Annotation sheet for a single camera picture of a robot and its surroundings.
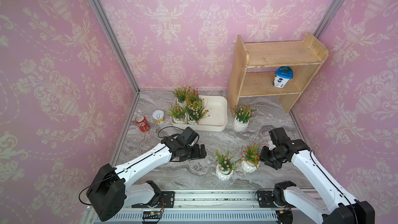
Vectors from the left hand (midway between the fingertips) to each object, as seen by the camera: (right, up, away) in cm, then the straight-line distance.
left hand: (201, 156), depth 80 cm
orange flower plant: (+24, 0, -5) cm, 25 cm away
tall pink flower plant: (-2, +23, +10) cm, 25 cm away
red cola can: (-35, +16, +12) cm, 40 cm away
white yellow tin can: (-27, +19, +20) cm, 39 cm away
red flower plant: (-14, +22, +10) cm, 28 cm away
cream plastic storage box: (+10, +16, +26) cm, 32 cm away
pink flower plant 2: (+11, -1, -8) cm, 14 cm away
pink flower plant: (+25, +22, +10) cm, 35 cm away
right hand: (+31, -1, 0) cm, 31 cm away
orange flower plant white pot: (-13, +34, +21) cm, 42 cm away
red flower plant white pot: (-6, +33, +21) cm, 40 cm away
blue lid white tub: (+46, +44, +8) cm, 64 cm away
